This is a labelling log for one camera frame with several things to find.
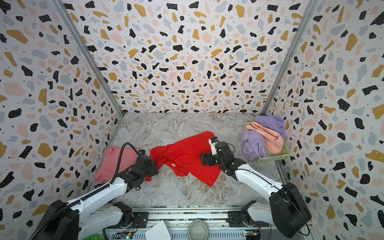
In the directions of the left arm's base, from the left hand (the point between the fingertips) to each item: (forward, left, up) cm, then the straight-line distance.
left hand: (152, 164), depth 87 cm
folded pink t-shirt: (0, +28, -4) cm, 28 cm away
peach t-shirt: (+12, -75, +3) cm, 76 cm away
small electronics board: (-33, +9, -6) cm, 34 cm away
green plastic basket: (+7, -82, -2) cm, 83 cm away
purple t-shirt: (+9, -61, +5) cm, 62 cm away
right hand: (+4, -30, +7) cm, 31 cm away
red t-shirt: (+9, -16, -9) cm, 20 cm away
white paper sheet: (-32, -9, -2) cm, 33 cm away
